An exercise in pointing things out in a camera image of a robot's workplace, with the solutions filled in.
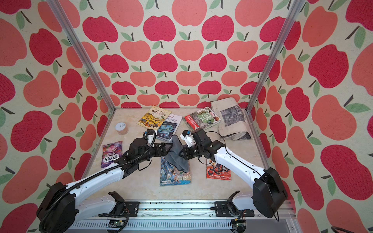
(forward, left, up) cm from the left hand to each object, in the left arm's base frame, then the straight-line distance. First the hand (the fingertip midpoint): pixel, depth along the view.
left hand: (169, 147), depth 78 cm
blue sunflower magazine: (-9, 0, -18) cm, 20 cm away
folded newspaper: (+31, -43, -11) cm, 55 cm away
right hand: (-4, -6, -3) cm, 8 cm away
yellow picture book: (+38, +18, -16) cm, 45 cm away
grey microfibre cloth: (-6, -4, -2) cm, 8 cm away
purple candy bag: (+6, +40, -16) cm, 43 cm away
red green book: (+34, -22, -14) cm, 43 cm away
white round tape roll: (+23, +37, -12) cm, 45 cm away
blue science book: (+26, +4, -17) cm, 31 cm away
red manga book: (-7, -29, -16) cm, 34 cm away
